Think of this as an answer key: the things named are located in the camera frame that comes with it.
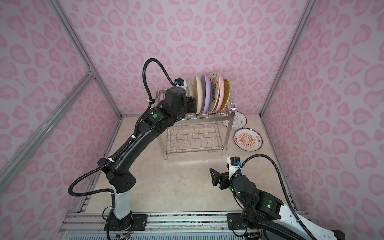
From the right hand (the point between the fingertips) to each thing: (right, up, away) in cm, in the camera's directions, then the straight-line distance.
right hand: (217, 168), depth 69 cm
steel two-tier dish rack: (-8, +15, +35) cm, 39 cm away
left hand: (-10, +33, -1) cm, 35 cm away
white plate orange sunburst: (+26, +11, +35) cm, 45 cm away
